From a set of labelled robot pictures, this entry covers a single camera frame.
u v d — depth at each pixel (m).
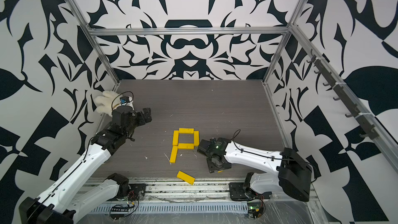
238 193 0.74
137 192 0.74
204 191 0.76
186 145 0.88
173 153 0.85
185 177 0.78
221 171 0.68
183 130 0.94
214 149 0.56
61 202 0.40
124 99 0.66
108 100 0.95
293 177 0.41
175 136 0.92
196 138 0.91
